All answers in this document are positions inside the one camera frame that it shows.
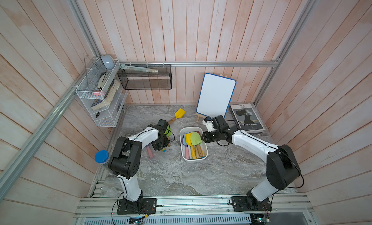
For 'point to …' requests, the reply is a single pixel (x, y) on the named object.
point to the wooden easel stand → (198, 116)
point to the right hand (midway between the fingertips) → (202, 136)
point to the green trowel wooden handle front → (195, 140)
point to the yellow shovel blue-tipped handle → (163, 150)
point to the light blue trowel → (184, 141)
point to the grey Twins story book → (247, 118)
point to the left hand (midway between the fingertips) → (164, 147)
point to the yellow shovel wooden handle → (179, 114)
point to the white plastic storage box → (203, 146)
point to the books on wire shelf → (108, 97)
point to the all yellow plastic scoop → (188, 137)
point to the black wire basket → (140, 80)
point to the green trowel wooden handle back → (168, 131)
